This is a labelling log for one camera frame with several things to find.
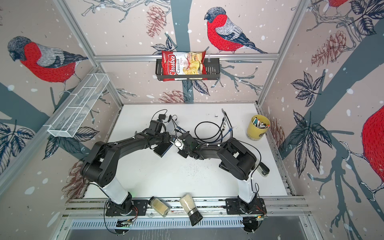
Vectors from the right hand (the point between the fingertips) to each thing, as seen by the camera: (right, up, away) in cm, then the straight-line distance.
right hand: (178, 148), depth 94 cm
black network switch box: (-9, +1, -4) cm, 10 cm away
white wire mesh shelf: (-52, +18, -23) cm, 59 cm away
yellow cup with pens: (+50, +14, -3) cm, 52 cm away
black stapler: (+27, -8, -9) cm, 30 cm away
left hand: (-7, +8, +1) cm, 11 cm away
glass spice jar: (-7, -23, -23) cm, 33 cm away
